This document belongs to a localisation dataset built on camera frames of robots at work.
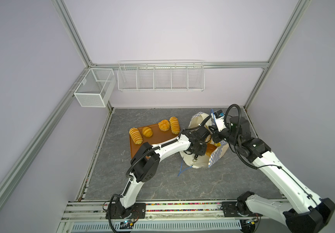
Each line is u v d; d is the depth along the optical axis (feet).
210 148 2.98
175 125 3.48
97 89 3.37
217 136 2.11
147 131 3.34
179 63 3.07
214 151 2.31
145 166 1.67
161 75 3.17
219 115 2.01
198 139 2.15
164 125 3.42
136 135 3.27
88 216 2.43
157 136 3.35
